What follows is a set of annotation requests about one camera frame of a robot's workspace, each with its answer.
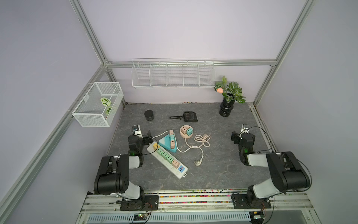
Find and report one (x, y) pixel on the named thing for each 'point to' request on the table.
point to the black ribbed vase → (226, 106)
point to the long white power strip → (180, 172)
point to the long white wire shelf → (173, 73)
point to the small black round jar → (149, 115)
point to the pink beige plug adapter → (175, 164)
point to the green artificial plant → (231, 92)
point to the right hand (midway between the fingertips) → (241, 131)
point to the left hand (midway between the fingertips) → (143, 132)
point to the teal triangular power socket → (165, 143)
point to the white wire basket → (100, 105)
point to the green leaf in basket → (106, 102)
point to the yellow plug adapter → (155, 145)
